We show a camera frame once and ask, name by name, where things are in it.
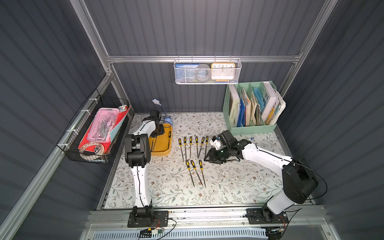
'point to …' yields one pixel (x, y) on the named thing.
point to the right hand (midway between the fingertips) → (209, 158)
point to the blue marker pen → (251, 138)
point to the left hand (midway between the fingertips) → (157, 132)
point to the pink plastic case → (102, 125)
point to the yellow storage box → (161, 144)
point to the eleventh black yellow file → (202, 168)
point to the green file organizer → (250, 107)
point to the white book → (271, 104)
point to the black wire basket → (91, 152)
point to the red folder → (106, 146)
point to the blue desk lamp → (166, 118)
